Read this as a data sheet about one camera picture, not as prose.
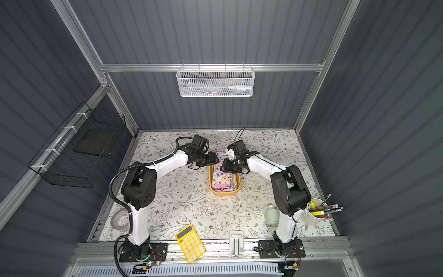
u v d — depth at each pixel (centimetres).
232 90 93
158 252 72
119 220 83
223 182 91
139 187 53
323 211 72
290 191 49
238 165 71
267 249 73
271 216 76
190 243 75
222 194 90
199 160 81
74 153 72
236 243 74
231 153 88
